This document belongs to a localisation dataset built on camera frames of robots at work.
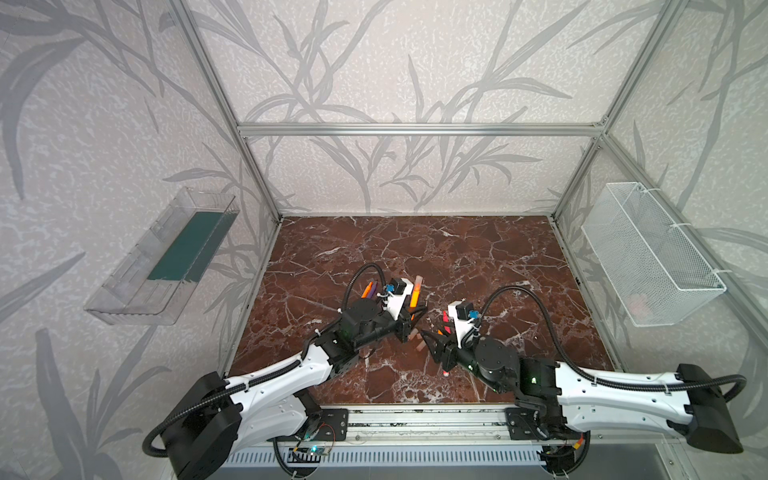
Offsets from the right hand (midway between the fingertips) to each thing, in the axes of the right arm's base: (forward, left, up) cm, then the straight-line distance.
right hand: (428, 321), depth 70 cm
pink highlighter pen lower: (-7, -6, -21) cm, 22 cm away
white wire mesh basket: (+4, -48, +13) cm, 50 cm away
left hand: (+5, 0, 0) cm, 5 cm away
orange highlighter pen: (+5, +3, +5) cm, 8 cm away
